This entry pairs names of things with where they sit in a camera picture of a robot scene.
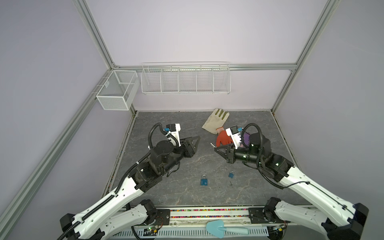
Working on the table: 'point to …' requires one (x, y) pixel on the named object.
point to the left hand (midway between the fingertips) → (197, 141)
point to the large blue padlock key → (212, 145)
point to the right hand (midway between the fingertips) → (215, 150)
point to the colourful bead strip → (236, 216)
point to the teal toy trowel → (217, 228)
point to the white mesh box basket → (119, 91)
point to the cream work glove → (217, 120)
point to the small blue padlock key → (232, 185)
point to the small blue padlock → (231, 174)
